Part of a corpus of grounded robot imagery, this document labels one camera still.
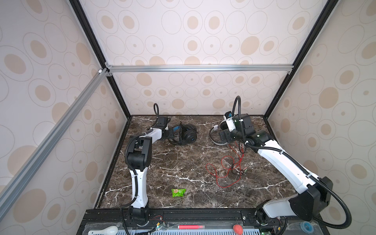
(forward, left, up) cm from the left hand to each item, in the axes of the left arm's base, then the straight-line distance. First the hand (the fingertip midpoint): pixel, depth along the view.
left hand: (173, 130), depth 106 cm
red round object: (-59, -35, +1) cm, 69 cm away
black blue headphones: (-3, -7, -1) cm, 8 cm away
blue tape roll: (-58, -70, -2) cm, 91 cm away
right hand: (-15, -33, +20) cm, 42 cm away
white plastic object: (-60, +26, -1) cm, 65 cm away
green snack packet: (-43, -6, 0) cm, 43 cm away
